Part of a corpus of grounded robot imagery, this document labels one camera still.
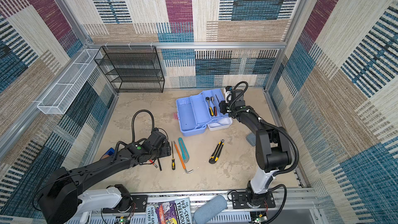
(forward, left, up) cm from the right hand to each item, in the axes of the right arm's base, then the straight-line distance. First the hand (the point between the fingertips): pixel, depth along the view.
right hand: (221, 105), depth 94 cm
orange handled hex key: (-34, +21, -13) cm, 42 cm away
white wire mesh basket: (-9, +77, +22) cm, 80 cm away
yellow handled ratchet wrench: (-2, +7, -1) cm, 7 cm away
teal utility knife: (-23, +22, -12) cm, 35 cm away
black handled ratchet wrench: (-2, +4, -1) cm, 4 cm away
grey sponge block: (-17, -17, -11) cm, 26 cm away
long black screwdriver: (+8, +2, -3) cm, 8 cm away
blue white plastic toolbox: (-2, +15, -4) cm, 16 cm away
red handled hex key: (-29, +39, -12) cm, 50 cm away
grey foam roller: (-52, +11, -9) cm, 53 cm away
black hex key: (-30, +36, -12) cm, 48 cm away
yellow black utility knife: (-24, +4, -13) cm, 27 cm away
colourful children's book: (-51, +24, -10) cm, 58 cm away
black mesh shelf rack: (+31, +59, +5) cm, 67 cm away
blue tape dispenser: (-25, +62, -6) cm, 67 cm away
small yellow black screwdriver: (-27, +29, -13) cm, 42 cm away
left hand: (-23, +31, -6) cm, 39 cm away
